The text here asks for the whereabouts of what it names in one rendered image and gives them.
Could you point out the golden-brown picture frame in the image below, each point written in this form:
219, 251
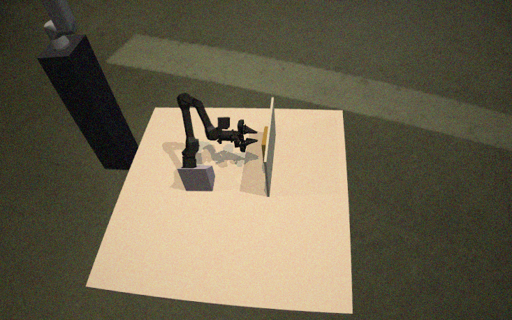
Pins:
264, 141

